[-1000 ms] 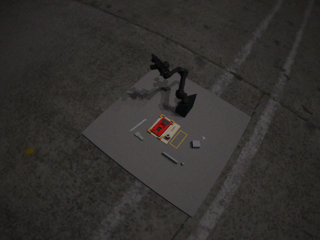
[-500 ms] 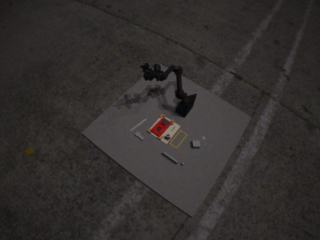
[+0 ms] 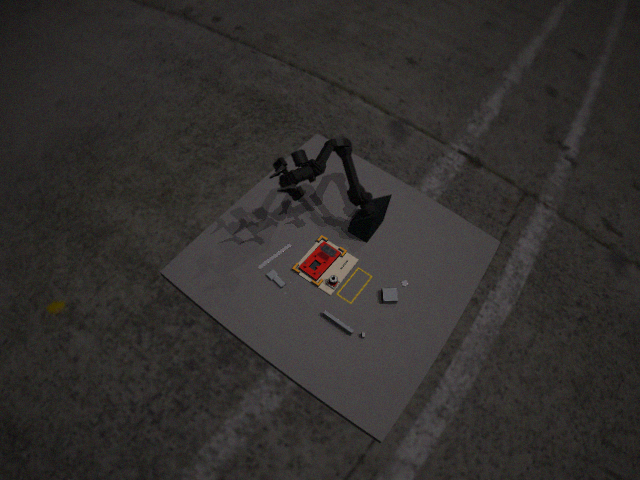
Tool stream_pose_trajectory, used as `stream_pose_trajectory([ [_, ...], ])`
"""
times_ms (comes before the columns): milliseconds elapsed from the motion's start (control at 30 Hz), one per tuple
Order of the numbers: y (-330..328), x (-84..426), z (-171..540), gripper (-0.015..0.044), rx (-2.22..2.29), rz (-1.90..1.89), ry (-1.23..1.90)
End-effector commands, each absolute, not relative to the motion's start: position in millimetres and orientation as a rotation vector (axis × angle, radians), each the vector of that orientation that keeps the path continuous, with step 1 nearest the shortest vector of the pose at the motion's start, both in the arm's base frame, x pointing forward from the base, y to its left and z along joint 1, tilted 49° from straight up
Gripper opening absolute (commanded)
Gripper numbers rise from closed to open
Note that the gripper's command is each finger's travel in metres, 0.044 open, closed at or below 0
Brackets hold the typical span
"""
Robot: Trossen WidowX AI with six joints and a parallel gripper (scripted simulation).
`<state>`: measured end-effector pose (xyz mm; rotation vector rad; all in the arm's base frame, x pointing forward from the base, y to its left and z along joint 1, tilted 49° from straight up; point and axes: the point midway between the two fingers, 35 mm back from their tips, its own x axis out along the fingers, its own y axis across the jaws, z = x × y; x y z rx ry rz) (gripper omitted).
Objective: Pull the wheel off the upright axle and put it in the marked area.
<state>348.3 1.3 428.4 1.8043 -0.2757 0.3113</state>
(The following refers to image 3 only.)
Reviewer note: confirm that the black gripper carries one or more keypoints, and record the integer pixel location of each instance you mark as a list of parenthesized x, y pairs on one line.
[(292, 177)]

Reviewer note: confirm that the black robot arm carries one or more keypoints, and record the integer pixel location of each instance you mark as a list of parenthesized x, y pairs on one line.
[(313, 168)]

